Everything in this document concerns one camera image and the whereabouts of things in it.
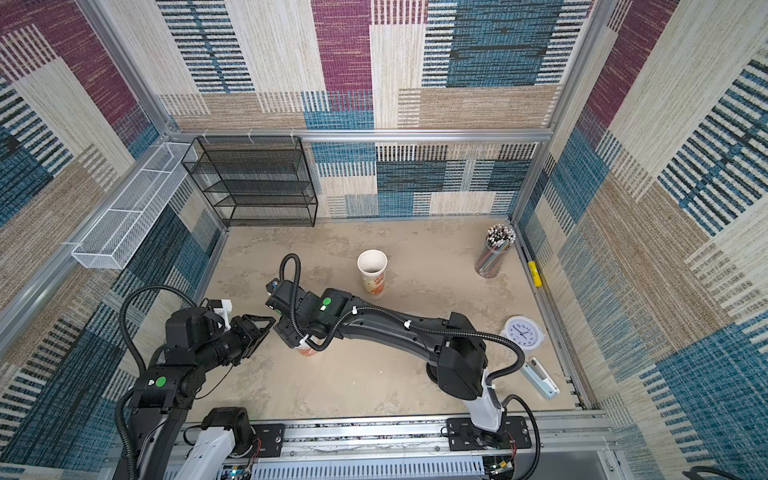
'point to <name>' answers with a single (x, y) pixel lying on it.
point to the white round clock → (525, 331)
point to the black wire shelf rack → (254, 181)
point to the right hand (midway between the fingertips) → (306, 327)
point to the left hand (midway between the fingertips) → (274, 323)
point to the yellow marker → (535, 273)
